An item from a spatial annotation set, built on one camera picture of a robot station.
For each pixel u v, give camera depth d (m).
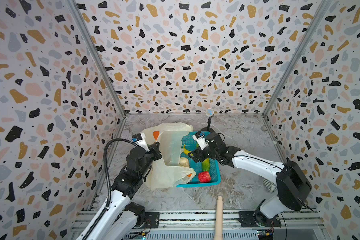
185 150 0.97
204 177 0.82
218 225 0.70
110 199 0.46
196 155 0.75
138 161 0.52
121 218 0.59
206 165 0.90
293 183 0.44
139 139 0.62
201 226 0.73
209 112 0.87
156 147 0.72
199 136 0.75
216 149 0.65
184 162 0.88
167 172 0.70
